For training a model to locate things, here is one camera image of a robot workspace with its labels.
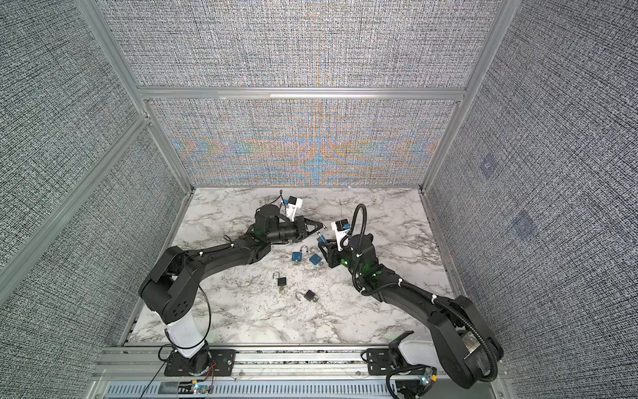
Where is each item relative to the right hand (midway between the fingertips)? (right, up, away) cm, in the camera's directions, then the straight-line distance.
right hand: (322, 241), depth 84 cm
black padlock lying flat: (-5, -19, +2) cm, 20 cm away
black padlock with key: (-15, -15, +6) cm, 22 cm away
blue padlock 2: (-3, -8, +11) cm, 14 cm away
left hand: (0, +5, -2) cm, 6 cm away
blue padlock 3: (0, +1, -3) cm, 4 cm away
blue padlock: (-9, -7, +12) cm, 17 cm away
